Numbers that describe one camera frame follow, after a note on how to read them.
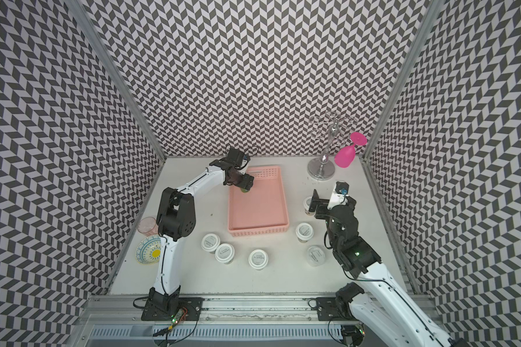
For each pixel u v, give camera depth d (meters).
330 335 0.68
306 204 0.92
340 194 0.60
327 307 0.74
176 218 0.58
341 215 0.52
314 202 0.65
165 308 0.63
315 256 0.81
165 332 0.68
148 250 0.84
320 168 1.12
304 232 0.85
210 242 0.82
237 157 0.83
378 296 0.46
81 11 0.72
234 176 0.79
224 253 0.79
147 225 0.90
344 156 0.94
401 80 0.85
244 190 1.00
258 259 0.78
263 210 0.99
